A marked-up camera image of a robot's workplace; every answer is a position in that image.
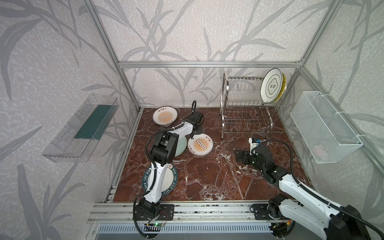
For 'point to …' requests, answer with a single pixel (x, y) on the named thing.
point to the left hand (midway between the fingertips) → (197, 129)
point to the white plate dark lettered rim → (170, 182)
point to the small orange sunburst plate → (201, 145)
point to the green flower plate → (181, 146)
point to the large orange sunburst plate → (165, 115)
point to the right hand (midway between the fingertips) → (240, 150)
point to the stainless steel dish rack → (242, 108)
